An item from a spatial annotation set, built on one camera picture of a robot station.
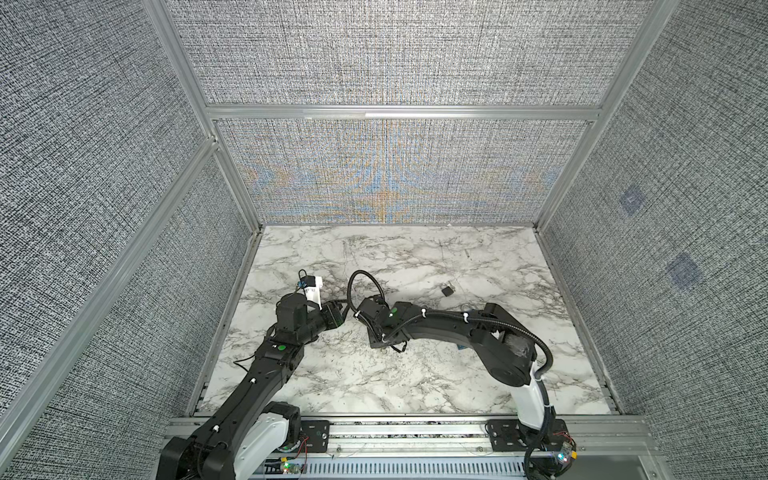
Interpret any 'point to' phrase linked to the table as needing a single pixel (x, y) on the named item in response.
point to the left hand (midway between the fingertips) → (347, 304)
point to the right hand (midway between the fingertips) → (377, 338)
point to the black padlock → (447, 291)
